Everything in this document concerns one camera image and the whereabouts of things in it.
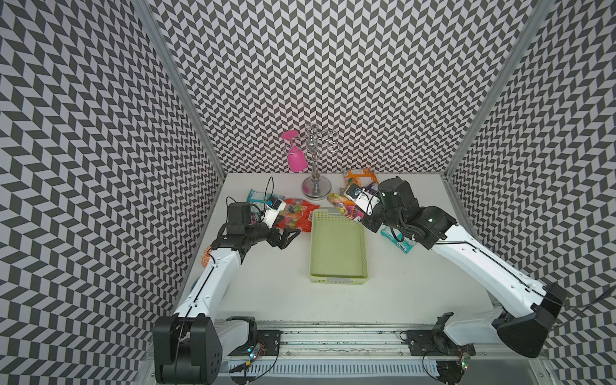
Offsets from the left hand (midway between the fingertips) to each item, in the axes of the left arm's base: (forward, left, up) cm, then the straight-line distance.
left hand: (288, 225), depth 80 cm
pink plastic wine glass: (+35, -1, -2) cm, 35 cm away
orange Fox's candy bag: (+1, -19, +9) cm, 21 cm away
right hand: (0, -24, +10) cm, 26 cm away
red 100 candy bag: (+14, -1, -13) cm, 19 cm away
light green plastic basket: (+1, -18, -18) cm, 25 cm away
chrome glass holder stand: (+32, -9, -16) cm, 36 cm away
